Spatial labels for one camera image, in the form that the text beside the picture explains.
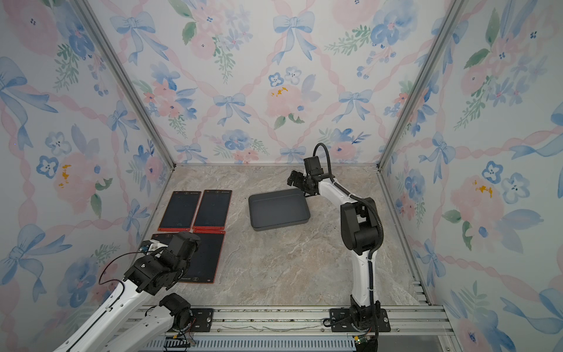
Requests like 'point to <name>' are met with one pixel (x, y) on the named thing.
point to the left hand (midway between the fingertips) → (193, 243)
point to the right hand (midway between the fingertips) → (294, 179)
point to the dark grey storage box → (278, 209)
